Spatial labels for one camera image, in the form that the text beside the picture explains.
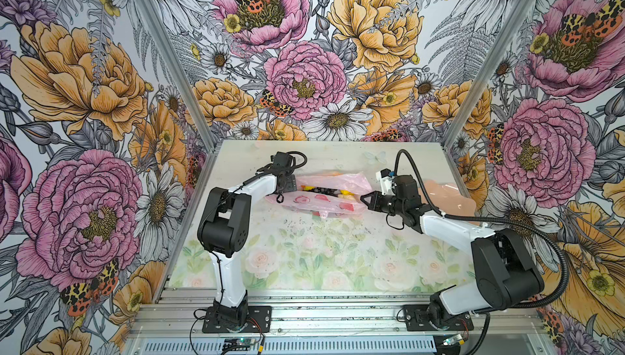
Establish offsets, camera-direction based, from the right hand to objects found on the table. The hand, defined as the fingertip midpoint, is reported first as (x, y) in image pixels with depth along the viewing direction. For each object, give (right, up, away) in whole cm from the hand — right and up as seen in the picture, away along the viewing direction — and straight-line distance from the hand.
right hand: (361, 202), depth 89 cm
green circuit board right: (+24, -37, -17) cm, 48 cm away
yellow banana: (-4, +3, +9) cm, 11 cm away
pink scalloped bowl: (+39, 0, +16) cm, 43 cm away
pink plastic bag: (-12, +3, +1) cm, 13 cm away
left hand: (-31, +3, +11) cm, 33 cm away
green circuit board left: (-36, -37, -18) cm, 55 cm away
